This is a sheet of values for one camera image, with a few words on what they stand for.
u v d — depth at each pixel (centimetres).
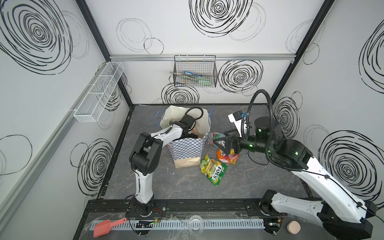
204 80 87
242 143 51
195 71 89
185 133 71
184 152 77
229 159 87
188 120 80
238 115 50
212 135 72
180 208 74
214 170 84
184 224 64
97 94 73
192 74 90
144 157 51
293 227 68
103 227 69
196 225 64
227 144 50
